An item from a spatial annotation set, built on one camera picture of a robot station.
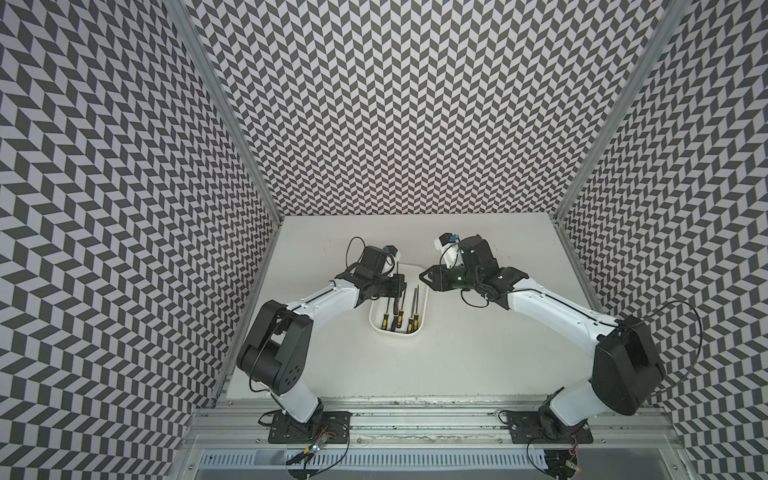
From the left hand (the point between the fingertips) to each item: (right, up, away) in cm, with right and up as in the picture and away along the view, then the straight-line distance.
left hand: (405, 287), depth 89 cm
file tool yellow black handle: (+3, -9, +2) cm, 10 cm away
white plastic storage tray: (-8, -7, +4) cm, 11 cm away
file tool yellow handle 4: (+1, -11, 0) cm, 11 cm away
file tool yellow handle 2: (-1, -3, -5) cm, 6 cm away
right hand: (+5, +3, -8) cm, 10 cm away
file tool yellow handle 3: (-2, -9, +2) cm, 10 cm away
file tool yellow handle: (-6, -9, +2) cm, 11 cm away
